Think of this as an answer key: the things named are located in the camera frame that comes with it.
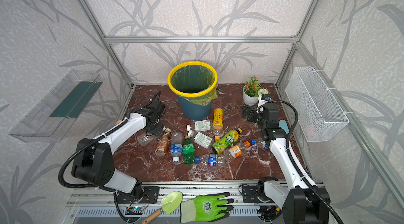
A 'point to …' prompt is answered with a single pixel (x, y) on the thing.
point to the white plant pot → (249, 101)
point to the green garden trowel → (171, 202)
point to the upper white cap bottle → (199, 125)
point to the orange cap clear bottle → (235, 151)
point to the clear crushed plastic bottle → (144, 139)
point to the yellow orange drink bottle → (218, 123)
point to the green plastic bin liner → (193, 79)
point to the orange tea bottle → (162, 145)
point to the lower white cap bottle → (203, 141)
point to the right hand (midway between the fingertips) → (250, 103)
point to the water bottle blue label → (176, 145)
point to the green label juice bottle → (221, 145)
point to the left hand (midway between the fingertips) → (153, 123)
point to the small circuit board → (134, 210)
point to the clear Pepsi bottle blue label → (261, 142)
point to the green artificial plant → (253, 87)
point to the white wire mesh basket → (319, 115)
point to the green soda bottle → (189, 155)
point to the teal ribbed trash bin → (188, 110)
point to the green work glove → (212, 207)
